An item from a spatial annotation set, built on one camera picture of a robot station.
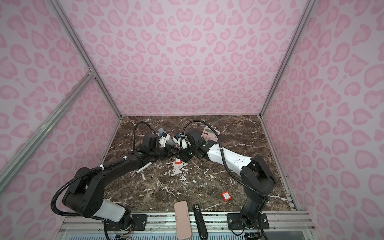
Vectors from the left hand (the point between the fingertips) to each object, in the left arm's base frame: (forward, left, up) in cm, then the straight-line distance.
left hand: (181, 149), depth 84 cm
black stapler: (-35, -10, -10) cm, 38 cm away
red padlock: (-1, +3, -12) cm, 13 cm away
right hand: (-1, 0, 0) cm, 1 cm away
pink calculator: (+15, -17, -7) cm, 24 cm away
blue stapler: (+4, +6, +3) cm, 8 cm away
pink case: (-33, -1, -13) cm, 36 cm away
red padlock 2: (-21, -24, -13) cm, 34 cm away
